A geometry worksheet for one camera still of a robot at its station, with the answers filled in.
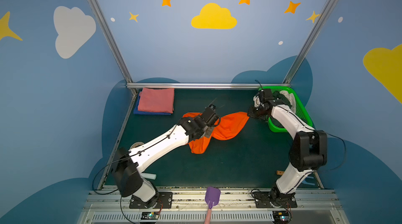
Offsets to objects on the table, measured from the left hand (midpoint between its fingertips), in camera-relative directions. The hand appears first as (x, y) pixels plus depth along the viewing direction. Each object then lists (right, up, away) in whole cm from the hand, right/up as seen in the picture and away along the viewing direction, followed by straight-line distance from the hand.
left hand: (208, 125), depth 79 cm
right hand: (+26, +6, +14) cm, 31 cm away
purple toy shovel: (+2, -35, -4) cm, 35 cm away
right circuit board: (+34, -42, -7) cm, 54 cm away
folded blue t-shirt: (-47, +6, +25) cm, 54 cm away
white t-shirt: (+62, +15, +31) cm, 71 cm away
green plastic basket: (+63, +7, +24) cm, 68 cm away
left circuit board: (-27, -41, -8) cm, 50 cm away
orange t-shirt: (+15, -2, +20) cm, 25 cm away
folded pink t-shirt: (-35, +14, +30) cm, 48 cm away
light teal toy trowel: (-30, -26, -1) cm, 39 cm away
